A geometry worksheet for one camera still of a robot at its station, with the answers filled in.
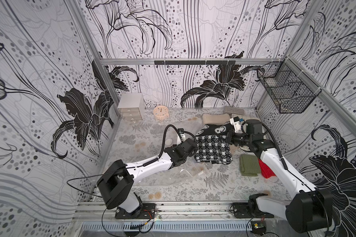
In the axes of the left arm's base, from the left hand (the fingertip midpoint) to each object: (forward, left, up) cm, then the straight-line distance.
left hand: (185, 146), depth 86 cm
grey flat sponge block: (+37, -38, -6) cm, 54 cm away
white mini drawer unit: (+30, +39, +2) cm, 49 cm away
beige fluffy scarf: (+29, -24, -8) cm, 38 cm away
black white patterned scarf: (-3, -14, +7) cm, 16 cm away
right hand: (+2, -18, +11) cm, 21 cm away
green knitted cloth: (-8, -37, -4) cm, 38 cm away
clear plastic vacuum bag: (-9, -4, -10) cm, 14 cm away
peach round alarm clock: (+33, +20, -7) cm, 39 cm away
